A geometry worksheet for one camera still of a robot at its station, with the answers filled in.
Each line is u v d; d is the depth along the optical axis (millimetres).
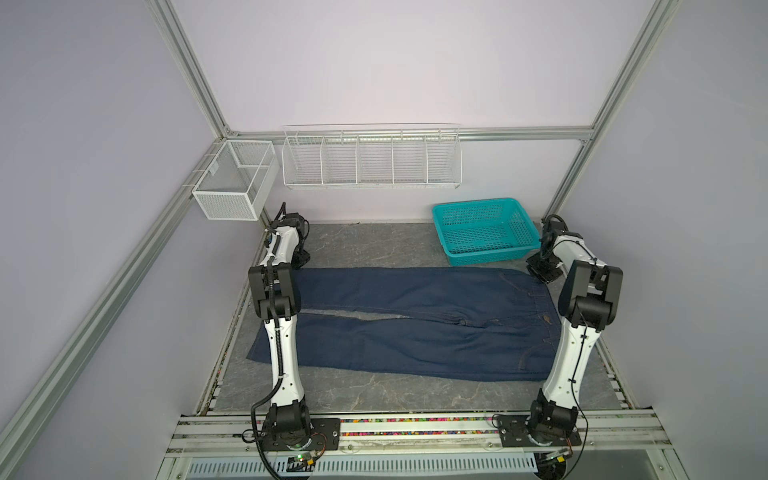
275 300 665
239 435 752
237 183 986
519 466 705
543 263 887
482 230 1191
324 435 734
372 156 986
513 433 736
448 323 916
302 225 969
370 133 946
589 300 606
